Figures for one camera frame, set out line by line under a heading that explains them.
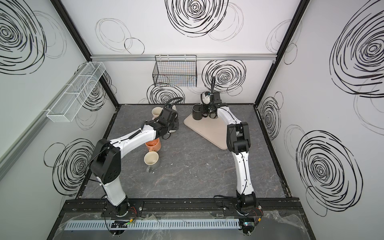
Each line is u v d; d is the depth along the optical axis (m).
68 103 0.74
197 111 1.05
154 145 0.87
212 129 1.04
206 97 0.97
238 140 0.63
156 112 1.06
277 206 0.75
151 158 0.87
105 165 0.47
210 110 0.83
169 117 0.70
